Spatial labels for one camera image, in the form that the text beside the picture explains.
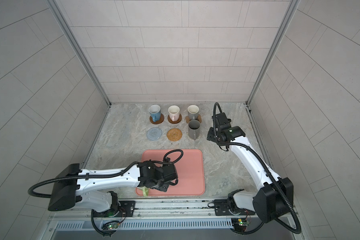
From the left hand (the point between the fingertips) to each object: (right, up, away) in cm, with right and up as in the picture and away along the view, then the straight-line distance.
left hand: (169, 186), depth 74 cm
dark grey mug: (+13, +27, +15) cm, 34 cm away
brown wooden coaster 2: (+2, +32, +30) cm, 44 cm away
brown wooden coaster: (-12, +31, +28) cm, 43 cm away
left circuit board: (-24, -13, -10) cm, 28 cm away
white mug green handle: (-10, +1, -5) cm, 12 cm away
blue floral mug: (-14, +39, +30) cm, 51 cm away
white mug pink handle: (0, +38, +28) cm, 47 cm away
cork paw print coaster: (+18, +34, +32) cm, 50 cm away
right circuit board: (+35, -14, -6) cm, 38 cm away
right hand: (+21, +25, +7) cm, 33 cm away
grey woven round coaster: (-13, +23, +25) cm, 37 cm away
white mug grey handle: (+13, +38, +26) cm, 48 cm away
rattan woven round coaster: (0, +23, +25) cm, 34 cm away
